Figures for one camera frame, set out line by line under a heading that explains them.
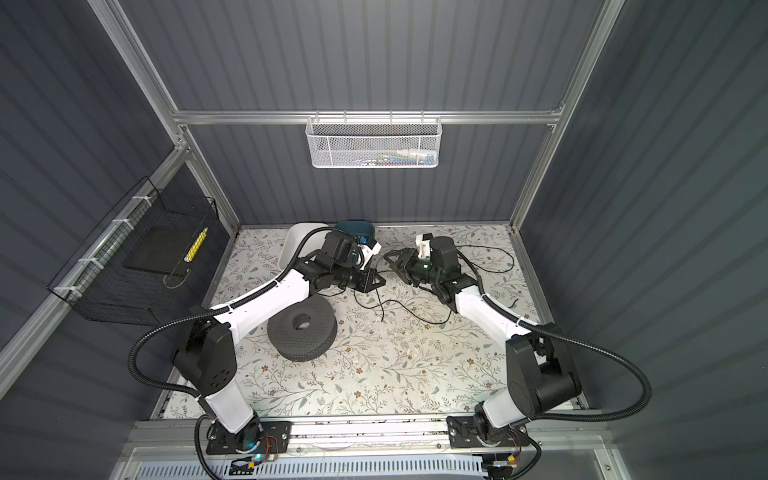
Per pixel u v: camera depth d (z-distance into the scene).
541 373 0.44
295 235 1.14
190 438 0.75
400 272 0.75
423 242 0.80
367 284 0.73
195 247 0.77
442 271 0.66
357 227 1.11
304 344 0.83
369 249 0.77
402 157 0.91
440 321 0.94
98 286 0.65
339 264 0.70
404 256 0.75
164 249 0.75
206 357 0.46
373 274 0.74
